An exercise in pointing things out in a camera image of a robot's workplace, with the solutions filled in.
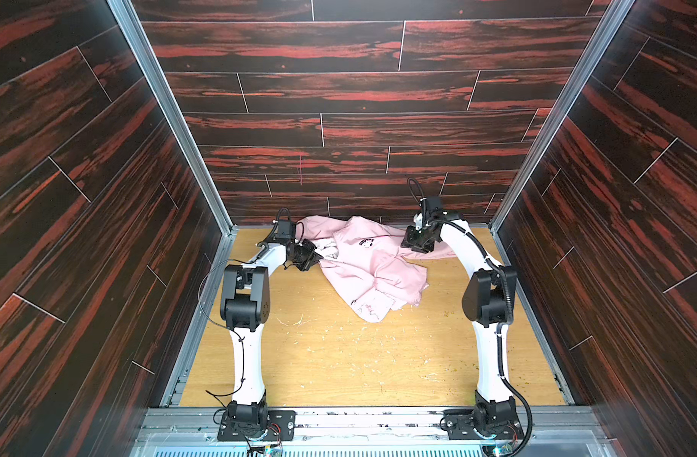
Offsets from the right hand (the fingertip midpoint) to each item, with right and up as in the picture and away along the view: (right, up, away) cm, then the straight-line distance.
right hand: (410, 244), depth 101 cm
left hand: (-31, -3, +2) cm, 32 cm away
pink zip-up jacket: (-14, -6, +4) cm, 15 cm away
